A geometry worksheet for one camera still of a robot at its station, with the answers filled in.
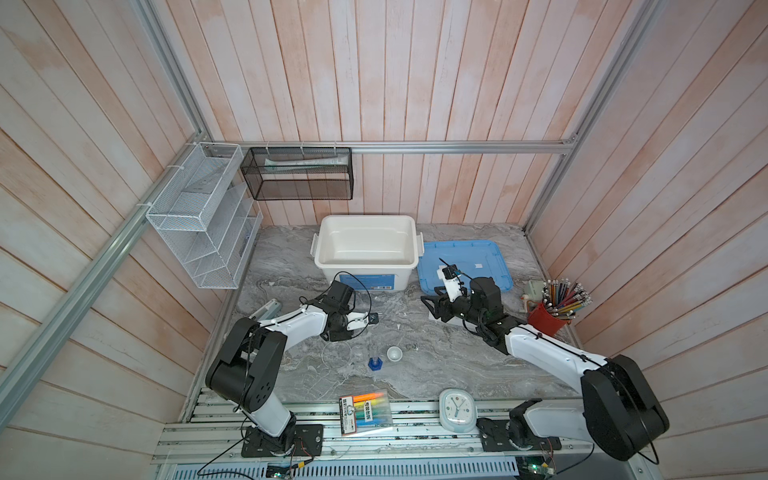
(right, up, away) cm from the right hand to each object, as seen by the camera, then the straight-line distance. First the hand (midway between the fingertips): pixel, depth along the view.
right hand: (429, 292), depth 86 cm
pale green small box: (+38, 0, +12) cm, 39 cm away
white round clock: (+6, -30, -10) cm, 32 cm away
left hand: (-26, -12, +8) cm, 29 cm away
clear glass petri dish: (-27, -19, +2) cm, 33 cm away
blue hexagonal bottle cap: (-16, -21, 0) cm, 26 cm away
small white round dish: (-10, -19, +2) cm, 21 cm away
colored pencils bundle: (+39, -2, 0) cm, 39 cm away
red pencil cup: (+33, -8, -1) cm, 34 cm away
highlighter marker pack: (-19, -30, -9) cm, 37 cm away
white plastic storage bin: (-17, +12, +26) cm, 33 cm away
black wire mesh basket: (-48, +39, +15) cm, 64 cm away
